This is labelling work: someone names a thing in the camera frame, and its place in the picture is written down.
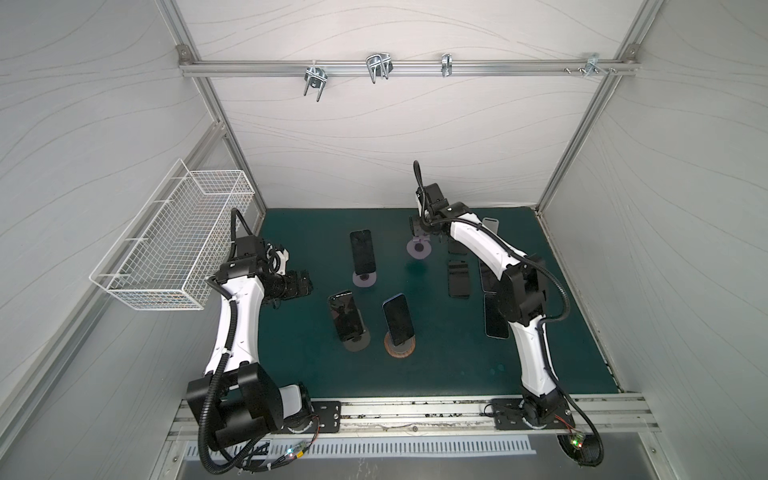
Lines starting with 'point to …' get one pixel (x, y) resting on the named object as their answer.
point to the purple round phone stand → (419, 247)
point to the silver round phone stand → (491, 223)
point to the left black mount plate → (327, 419)
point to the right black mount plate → (508, 415)
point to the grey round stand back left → (364, 280)
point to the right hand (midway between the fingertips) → (420, 221)
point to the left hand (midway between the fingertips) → (290, 290)
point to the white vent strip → (417, 447)
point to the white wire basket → (180, 235)
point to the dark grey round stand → (359, 345)
